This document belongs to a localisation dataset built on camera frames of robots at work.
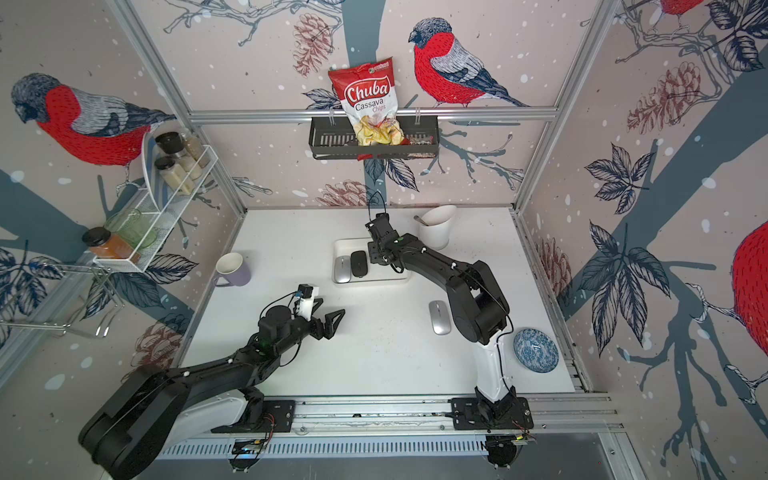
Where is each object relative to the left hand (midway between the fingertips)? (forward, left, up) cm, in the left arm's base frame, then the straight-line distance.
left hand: (337, 301), depth 85 cm
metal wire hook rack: (-5, +48, +24) cm, 54 cm away
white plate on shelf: (+22, +47, +26) cm, 58 cm away
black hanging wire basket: (+45, +2, +25) cm, 52 cm away
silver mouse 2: (-1, -31, -8) cm, 32 cm away
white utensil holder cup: (+26, -30, +3) cm, 40 cm away
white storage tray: (+15, -10, -8) cm, 20 cm away
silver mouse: (+16, +1, -8) cm, 18 cm away
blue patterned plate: (-11, -57, -8) cm, 59 cm away
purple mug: (+11, +35, -1) cm, 36 cm away
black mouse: (+17, -4, -6) cm, 19 cm away
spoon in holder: (+31, -25, +1) cm, 40 cm away
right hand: (+19, -12, 0) cm, 22 cm away
